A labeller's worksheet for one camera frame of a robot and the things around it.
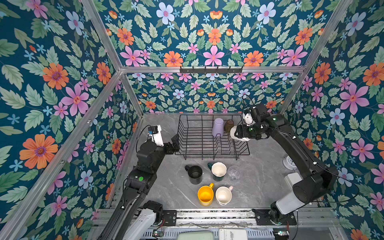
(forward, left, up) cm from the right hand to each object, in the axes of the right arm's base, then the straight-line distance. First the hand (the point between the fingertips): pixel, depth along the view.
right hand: (241, 132), depth 79 cm
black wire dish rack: (+16, +16, -22) cm, 32 cm away
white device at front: (-43, +7, -22) cm, 49 cm away
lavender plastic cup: (+13, +11, -12) cm, 21 cm away
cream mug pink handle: (-26, +10, -22) cm, 35 cm away
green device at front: (-43, +24, -21) cm, 54 cm away
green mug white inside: (-13, +12, -19) cm, 26 cm away
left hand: (-7, +35, +10) cm, 37 cm away
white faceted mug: (+2, +5, -2) cm, 5 cm away
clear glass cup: (-14, +3, -19) cm, 24 cm away
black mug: (-14, +26, -20) cm, 36 cm away
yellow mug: (-26, +20, -23) cm, 39 cm away
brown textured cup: (+18, +3, -15) cm, 23 cm away
